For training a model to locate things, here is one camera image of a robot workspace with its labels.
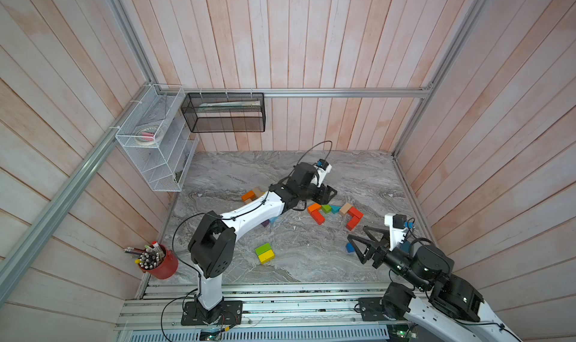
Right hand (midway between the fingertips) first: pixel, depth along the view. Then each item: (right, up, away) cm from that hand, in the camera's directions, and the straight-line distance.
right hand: (355, 231), depth 64 cm
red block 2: (+9, +1, +33) cm, 34 cm away
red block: (-6, -2, +33) cm, 34 cm away
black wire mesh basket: (-50, +47, +42) cm, 81 cm away
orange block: (-8, +2, +33) cm, 34 cm away
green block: (-29, -12, +22) cm, 39 cm away
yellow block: (-28, -15, +19) cm, 37 cm away
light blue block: (-26, -2, +29) cm, 39 cm away
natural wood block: (+6, +1, +33) cm, 34 cm away
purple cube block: (-29, -4, +30) cm, 42 cm away
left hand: (-4, +10, +18) cm, 21 cm away
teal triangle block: (+2, +2, +34) cm, 34 cm away
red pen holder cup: (-61, -10, +5) cm, 63 cm away
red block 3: (+9, -4, +31) cm, 32 cm away
